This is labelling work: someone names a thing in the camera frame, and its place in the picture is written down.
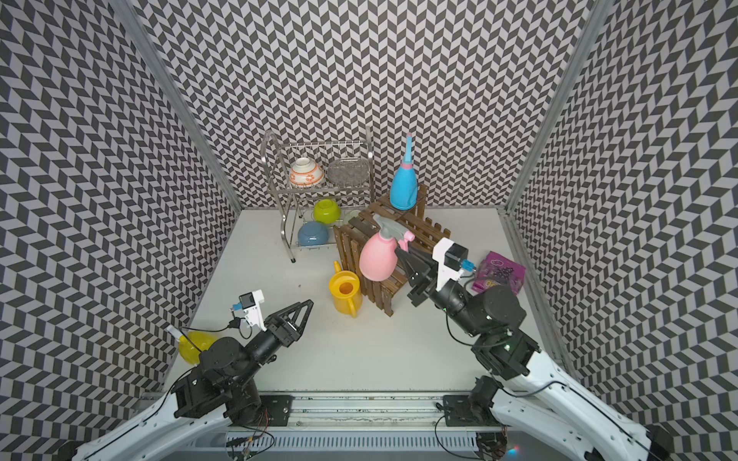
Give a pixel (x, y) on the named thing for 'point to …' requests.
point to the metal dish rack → (320, 185)
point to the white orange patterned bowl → (305, 173)
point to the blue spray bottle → (404, 189)
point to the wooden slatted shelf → (351, 232)
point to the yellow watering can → (345, 288)
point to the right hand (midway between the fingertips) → (400, 253)
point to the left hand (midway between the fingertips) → (308, 308)
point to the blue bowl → (313, 233)
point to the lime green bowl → (327, 211)
